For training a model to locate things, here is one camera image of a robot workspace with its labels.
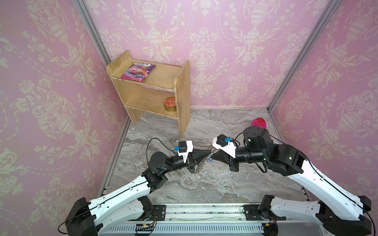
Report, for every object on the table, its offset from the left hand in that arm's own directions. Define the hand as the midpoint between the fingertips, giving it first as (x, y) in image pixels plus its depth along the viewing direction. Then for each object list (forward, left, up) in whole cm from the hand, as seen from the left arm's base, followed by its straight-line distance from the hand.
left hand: (210, 154), depth 56 cm
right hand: (+1, -2, -2) cm, 3 cm away
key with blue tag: (0, -1, -4) cm, 4 cm away
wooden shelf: (+60, +42, -14) cm, 75 cm away
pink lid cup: (+38, -39, -24) cm, 59 cm away
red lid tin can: (+39, +21, -11) cm, 45 cm away
